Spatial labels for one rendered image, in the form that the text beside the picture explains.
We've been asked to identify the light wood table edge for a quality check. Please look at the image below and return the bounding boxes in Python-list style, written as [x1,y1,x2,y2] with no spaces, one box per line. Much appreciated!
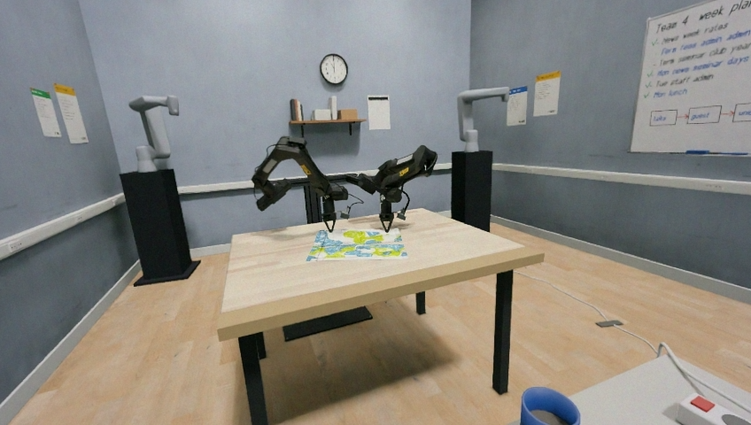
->
[217,247,545,342]

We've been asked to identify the white floral patterned shorts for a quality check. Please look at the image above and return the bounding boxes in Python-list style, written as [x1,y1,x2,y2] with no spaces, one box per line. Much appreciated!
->
[306,227,409,261]

